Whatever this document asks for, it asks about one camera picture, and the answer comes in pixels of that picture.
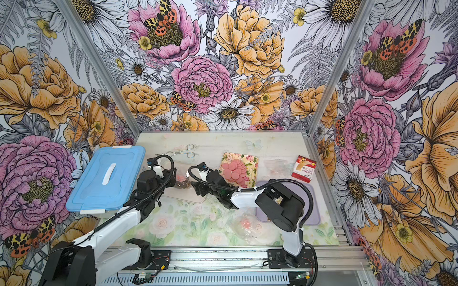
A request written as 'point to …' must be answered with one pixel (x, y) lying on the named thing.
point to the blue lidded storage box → (108, 180)
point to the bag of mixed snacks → (249, 227)
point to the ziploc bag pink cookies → (277, 168)
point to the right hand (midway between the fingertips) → (198, 182)
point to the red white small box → (304, 168)
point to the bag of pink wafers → (182, 180)
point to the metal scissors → (189, 154)
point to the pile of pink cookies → (235, 171)
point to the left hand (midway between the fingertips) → (172, 174)
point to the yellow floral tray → (251, 164)
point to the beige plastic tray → (183, 189)
